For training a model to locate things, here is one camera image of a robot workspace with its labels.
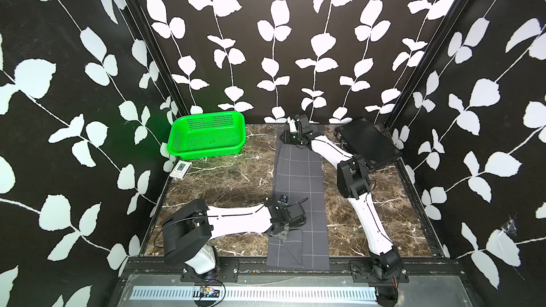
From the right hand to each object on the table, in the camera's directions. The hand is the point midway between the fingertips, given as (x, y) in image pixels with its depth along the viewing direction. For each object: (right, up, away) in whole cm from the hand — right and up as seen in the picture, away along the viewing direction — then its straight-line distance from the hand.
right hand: (279, 133), depth 106 cm
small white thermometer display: (-47, -17, -8) cm, 50 cm away
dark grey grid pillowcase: (+9, -21, -8) cm, 24 cm away
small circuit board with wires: (-24, -55, -36) cm, 70 cm away
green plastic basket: (-40, -1, +8) cm, 41 cm away
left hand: (+1, -38, -25) cm, 45 cm away
